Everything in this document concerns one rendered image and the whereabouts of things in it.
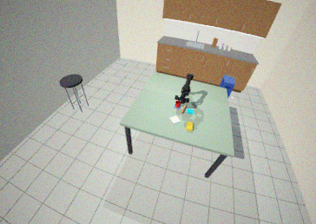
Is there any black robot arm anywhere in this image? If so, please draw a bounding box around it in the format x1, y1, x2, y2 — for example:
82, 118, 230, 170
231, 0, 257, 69
180, 74, 193, 103

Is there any yellow block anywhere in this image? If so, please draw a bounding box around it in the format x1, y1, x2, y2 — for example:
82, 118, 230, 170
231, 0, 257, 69
186, 122, 194, 132

